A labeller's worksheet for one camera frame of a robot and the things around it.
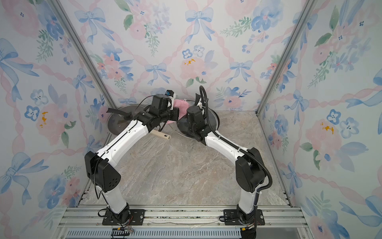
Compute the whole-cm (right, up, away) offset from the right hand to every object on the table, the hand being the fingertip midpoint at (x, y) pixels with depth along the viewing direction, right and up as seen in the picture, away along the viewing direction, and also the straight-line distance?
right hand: (196, 104), depth 83 cm
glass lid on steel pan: (-56, -7, +26) cm, 62 cm away
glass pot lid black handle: (+1, +4, +1) cm, 4 cm away
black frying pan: (-7, -12, 0) cm, 14 cm away
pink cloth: (-7, -1, -2) cm, 8 cm away
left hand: (-9, -3, -2) cm, 10 cm away
